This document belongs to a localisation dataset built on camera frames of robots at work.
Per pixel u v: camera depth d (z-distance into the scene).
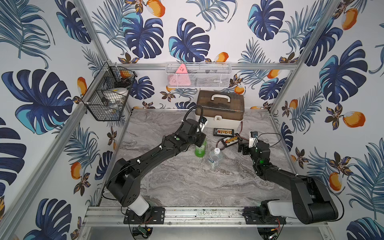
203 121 0.72
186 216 0.76
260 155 0.68
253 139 0.76
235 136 1.04
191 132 0.65
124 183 0.43
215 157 0.89
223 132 1.04
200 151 0.91
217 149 0.77
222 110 0.94
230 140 1.03
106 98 0.82
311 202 0.43
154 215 0.74
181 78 0.90
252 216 0.74
